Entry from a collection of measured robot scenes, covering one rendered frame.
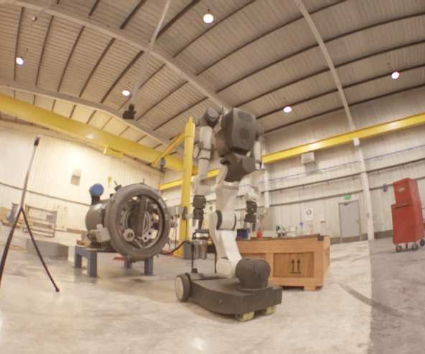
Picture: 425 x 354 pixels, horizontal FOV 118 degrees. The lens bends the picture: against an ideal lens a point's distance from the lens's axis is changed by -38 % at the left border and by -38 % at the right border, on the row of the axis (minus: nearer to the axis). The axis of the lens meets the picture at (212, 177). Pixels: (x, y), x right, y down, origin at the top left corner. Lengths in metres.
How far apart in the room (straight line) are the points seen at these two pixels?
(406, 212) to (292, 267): 2.67
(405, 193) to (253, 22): 7.93
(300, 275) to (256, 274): 0.79
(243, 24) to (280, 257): 8.59
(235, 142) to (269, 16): 8.06
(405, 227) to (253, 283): 3.28
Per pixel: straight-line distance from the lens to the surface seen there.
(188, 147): 6.25
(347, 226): 11.63
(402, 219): 4.06
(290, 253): 1.86
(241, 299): 1.10
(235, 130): 1.43
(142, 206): 1.99
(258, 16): 9.09
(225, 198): 1.45
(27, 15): 10.81
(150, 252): 2.07
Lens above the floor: 0.46
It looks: 18 degrees up
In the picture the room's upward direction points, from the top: 1 degrees clockwise
